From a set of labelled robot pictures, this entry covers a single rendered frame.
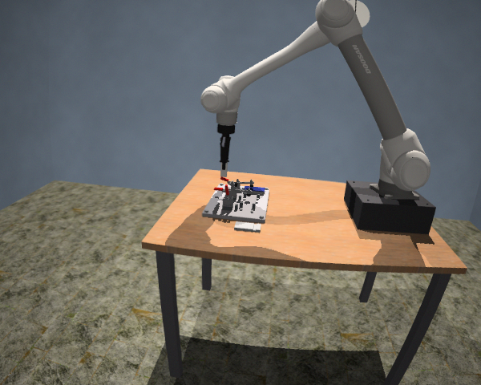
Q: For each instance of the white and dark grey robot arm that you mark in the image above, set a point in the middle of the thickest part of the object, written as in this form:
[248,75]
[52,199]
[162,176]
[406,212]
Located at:
[337,23]

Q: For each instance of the blue rectangular block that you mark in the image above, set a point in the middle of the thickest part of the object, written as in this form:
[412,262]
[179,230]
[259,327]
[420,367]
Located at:
[255,189]

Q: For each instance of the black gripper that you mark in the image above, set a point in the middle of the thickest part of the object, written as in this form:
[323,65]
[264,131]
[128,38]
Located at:
[224,147]

